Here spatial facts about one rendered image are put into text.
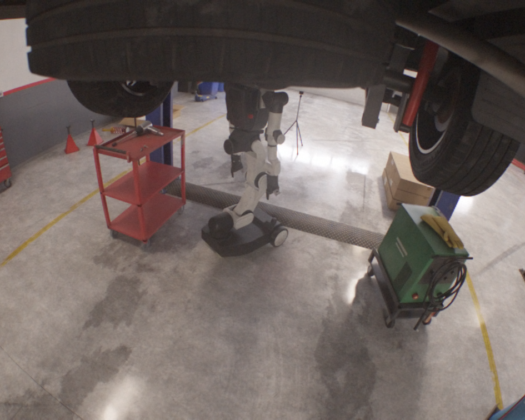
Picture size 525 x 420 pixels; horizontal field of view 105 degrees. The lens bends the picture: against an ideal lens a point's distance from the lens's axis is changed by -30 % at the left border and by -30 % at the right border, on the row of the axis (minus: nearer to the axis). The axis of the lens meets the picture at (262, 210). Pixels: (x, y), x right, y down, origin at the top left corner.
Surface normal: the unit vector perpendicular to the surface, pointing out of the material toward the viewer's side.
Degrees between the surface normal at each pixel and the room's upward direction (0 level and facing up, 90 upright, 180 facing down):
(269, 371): 0
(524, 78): 88
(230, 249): 90
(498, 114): 86
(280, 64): 95
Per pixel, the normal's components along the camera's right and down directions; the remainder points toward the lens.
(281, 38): 0.40, 0.55
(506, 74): -0.85, 0.49
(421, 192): -0.28, 0.50
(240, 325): 0.12, -0.83
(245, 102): 0.69, 0.47
